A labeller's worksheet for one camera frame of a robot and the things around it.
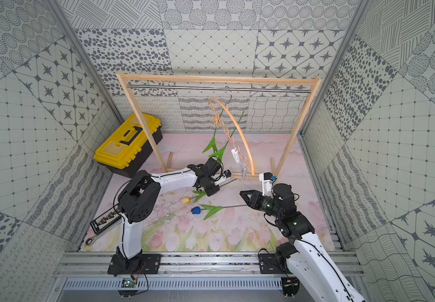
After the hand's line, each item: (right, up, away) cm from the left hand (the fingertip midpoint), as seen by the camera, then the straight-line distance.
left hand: (216, 183), depth 96 cm
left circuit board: (-34, -34, -24) cm, 54 cm away
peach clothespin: (-1, +36, +22) cm, 43 cm away
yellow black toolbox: (-43, +19, -5) cm, 47 cm away
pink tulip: (+2, +16, -14) cm, 21 cm away
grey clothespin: (+11, +10, -30) cm, 33 cm away
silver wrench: (-54, -22, -16) cm, 61 cm away
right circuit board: (+30, -35, -24) cm, 52 cm away
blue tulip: (-9, -11, -9) cm, 17 cm away
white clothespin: (+8, +16, -27) cm, 32 cm away
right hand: (+11, -1, -20) cm, 23 cm away
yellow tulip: (-14, -7, -5) cm, 17 cm away
